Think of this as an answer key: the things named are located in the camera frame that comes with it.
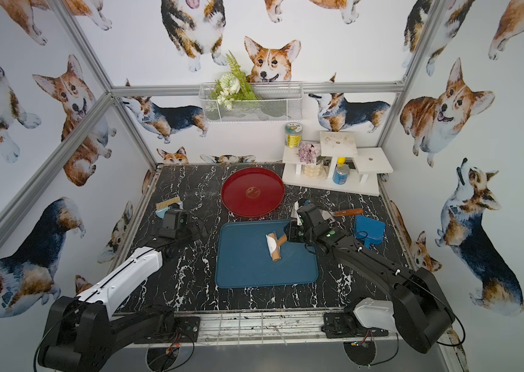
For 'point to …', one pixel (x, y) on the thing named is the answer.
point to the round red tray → (253, 192)
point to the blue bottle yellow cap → (341, 172)
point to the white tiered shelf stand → (363, 163)
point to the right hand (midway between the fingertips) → (293, 223)
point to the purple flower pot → (311, 167)
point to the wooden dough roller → (280, 242)
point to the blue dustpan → (370, 230)
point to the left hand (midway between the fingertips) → (193, 222)
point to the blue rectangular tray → (243, 260)
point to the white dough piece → (271, 243)
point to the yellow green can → (293, 135)
